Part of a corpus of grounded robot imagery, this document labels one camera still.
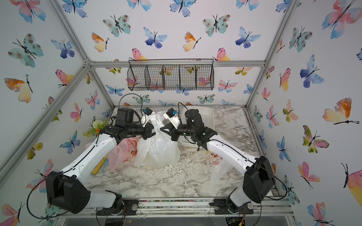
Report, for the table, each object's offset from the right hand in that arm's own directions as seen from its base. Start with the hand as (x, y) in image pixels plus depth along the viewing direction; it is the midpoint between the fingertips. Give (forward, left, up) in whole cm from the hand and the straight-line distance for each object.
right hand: (162, 127), depth 70 cm
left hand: (+3, +2, -5) cm, 7 cm away
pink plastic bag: (-5, +24, -17) cm, 30 cm away
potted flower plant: (+9, +45, -14) cm, 48 cm away
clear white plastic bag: (-11, -29, -20) cm, 37 cm away
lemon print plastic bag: (-9, +1, -5) cm, 11 cm away
